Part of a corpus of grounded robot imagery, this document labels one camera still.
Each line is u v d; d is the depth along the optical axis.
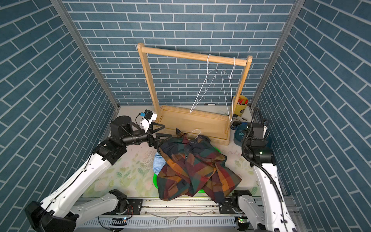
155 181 0.73
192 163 0.68
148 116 0.57
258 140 0.52
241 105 1.03
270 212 0.39
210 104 1.24
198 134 0.99
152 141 0.58
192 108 1.17
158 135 0.56
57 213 0.38
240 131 1.02
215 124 1.12
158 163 0.77
